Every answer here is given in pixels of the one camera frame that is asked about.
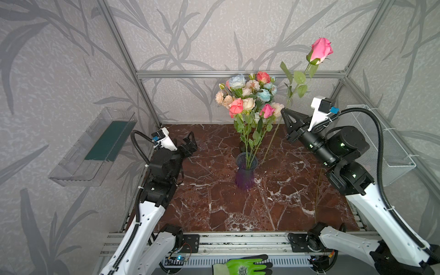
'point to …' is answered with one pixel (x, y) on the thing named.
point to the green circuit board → (181, 258)
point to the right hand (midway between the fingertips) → (283, 109)
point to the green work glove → (246, 265)
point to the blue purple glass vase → (244, 178)
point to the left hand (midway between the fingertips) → (186, 135)
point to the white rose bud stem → (317, 196)
